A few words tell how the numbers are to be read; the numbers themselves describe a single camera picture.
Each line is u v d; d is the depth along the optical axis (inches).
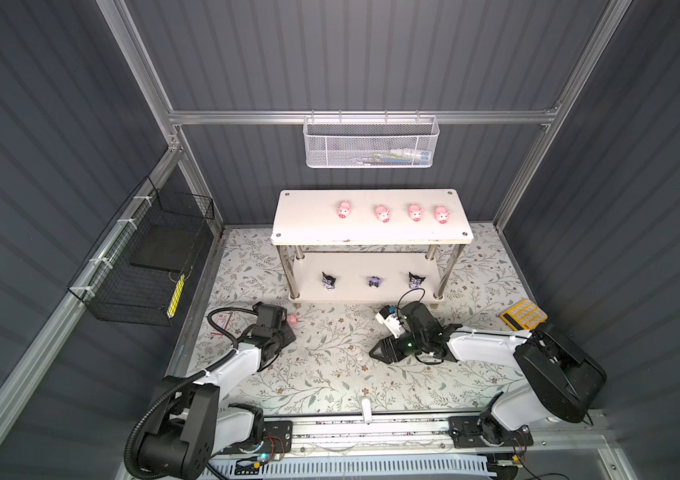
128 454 15.0
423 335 27.4
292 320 36.5
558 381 17.3
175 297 26.8
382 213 28.7
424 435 29.8
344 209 29.2
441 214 28.6
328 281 35.9
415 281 35.9
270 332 27.3
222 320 36.9
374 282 36.5
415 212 29.0
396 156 36.0
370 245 45.0
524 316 37.0
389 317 31.7
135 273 28.2
